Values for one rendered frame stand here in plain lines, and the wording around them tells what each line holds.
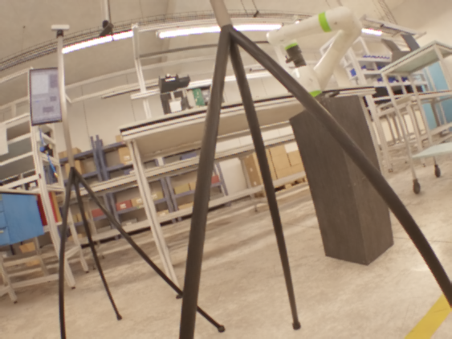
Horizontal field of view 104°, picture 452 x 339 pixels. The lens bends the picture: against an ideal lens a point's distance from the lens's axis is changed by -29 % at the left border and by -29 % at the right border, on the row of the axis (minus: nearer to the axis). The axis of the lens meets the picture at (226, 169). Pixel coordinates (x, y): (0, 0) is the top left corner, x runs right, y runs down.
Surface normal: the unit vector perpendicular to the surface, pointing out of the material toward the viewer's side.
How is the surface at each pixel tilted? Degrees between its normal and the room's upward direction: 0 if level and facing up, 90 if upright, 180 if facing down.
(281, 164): 90
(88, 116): 90
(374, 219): 90
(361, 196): 90
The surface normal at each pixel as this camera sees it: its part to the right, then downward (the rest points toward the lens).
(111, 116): 0.28, -0.11
